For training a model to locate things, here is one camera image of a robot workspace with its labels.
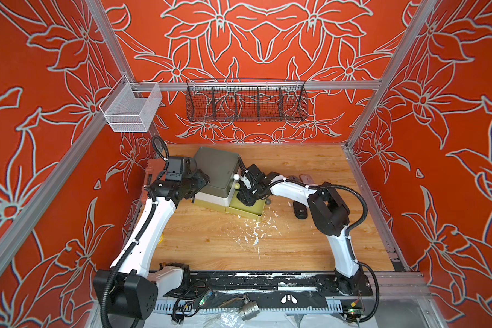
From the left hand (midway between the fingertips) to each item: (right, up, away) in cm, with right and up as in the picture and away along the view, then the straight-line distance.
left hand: (205, 177), depth 78 cm
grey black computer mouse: (+41, -2, +24) cm, 47 cm away
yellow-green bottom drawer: (+12, -15, +13) cm, 23 cm away
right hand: (+16, -9, +18) cm, 26 cm away
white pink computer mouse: (+47, -2, +24) cm, 53 cm away
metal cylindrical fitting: (+17, -43, -13) cm, 48 cm away
